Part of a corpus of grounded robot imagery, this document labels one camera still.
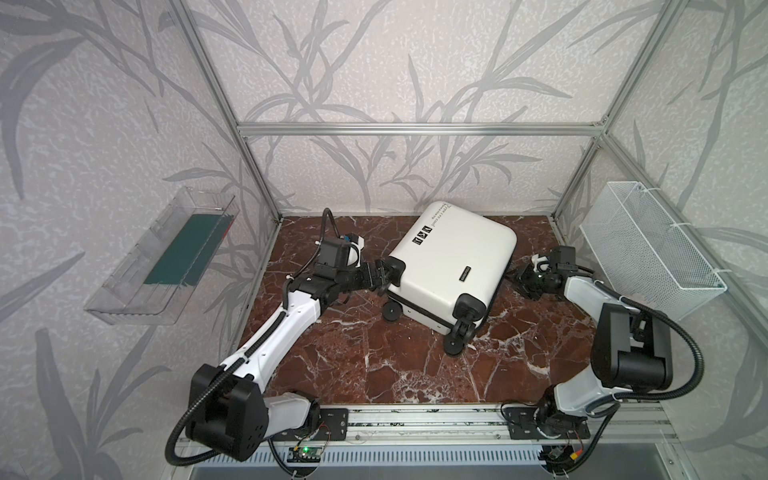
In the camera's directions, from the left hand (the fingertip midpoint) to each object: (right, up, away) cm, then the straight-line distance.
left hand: (385, 265), depth 81 cm
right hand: (+38, -3, +13) cm, 41 cm away
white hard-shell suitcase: (+17, -1, 0) cm, 17 cm away
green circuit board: (-19, -45, -10) cm, 49 cm away
